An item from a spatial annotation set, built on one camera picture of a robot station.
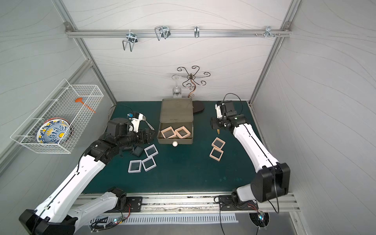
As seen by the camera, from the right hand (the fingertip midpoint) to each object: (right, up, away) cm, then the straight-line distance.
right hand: (215, 120), depth 82 cm
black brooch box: (-48, -20, +9) cm, 52 cm away
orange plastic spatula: (-75, +11, -4) cm, 76 cm away
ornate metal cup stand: (-13, +28, +11) cm, 33 cm away
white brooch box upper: (-39, -20, +9) cm, 45 cm away
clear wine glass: (-23, +19, +13) cm, 33 cm away
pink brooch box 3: (+5, -16, +15) cm, 22 cm away
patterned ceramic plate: (-73, -4, -20) cm, 76 cm away
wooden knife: (+6, -9, +22) cm, 24 cm away
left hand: (-34, -5, -10) cm, 36 cm away
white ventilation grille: (-36, -48, -12) cm, 61 cm away
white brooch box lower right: (-39, -26, +4) cm, 48 cm away
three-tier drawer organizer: (-23, -1, +4) cm, 23 cm away
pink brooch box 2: (-19, -7, +2) cm, 20 cm away
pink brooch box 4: (+2, -22, +9) cm, 24 cm away
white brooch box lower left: (-48, -28, +4) cm, 55 cm away
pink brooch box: (-27, -7, +3) cm, 28 cm away
